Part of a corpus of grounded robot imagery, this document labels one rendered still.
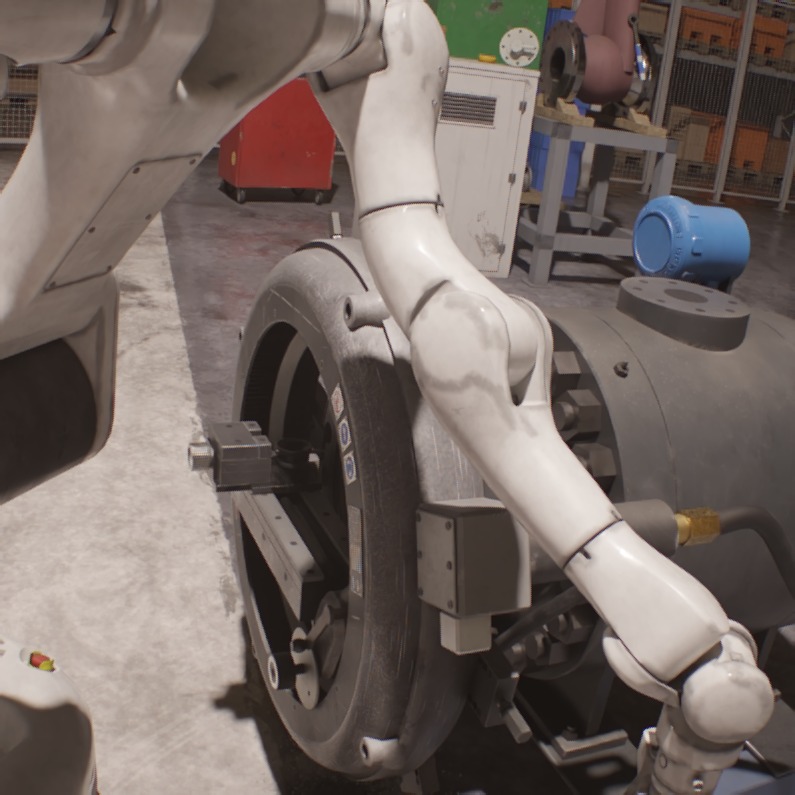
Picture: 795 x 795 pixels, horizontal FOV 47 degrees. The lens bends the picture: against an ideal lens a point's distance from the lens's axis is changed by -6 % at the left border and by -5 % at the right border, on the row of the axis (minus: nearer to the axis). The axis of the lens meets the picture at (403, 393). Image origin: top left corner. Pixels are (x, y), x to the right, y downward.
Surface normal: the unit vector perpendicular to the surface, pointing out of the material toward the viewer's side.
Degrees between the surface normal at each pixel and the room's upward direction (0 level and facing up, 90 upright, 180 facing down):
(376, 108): 79
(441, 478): 55
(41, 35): 125
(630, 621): 73
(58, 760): 45
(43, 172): 90
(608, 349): 20
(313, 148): 90
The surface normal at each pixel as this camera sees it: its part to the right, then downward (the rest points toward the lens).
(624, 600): -0.53, -0.06
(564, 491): -0.04, -0.41
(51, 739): 0.66, -0.70
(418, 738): 0.31, 0.63
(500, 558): 0.39, 0.00
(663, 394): 0.32, -0.51
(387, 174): -0.22, -0.02
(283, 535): 0.11, -0.94
